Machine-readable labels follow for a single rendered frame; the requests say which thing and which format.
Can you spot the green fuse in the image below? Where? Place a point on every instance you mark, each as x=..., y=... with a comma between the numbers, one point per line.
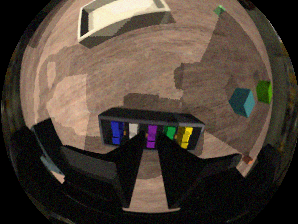
x=169, y=130

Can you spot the white fuse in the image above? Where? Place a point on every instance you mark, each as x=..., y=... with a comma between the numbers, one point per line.
x=133, y=129

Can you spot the teal cube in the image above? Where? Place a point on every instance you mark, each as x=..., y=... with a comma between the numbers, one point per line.
x=242, y=101

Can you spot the violet fuse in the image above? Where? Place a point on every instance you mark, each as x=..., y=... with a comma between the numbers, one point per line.
x=152, y=129

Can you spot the beige shallow tray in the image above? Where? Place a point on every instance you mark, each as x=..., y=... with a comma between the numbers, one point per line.
x=102, y=19

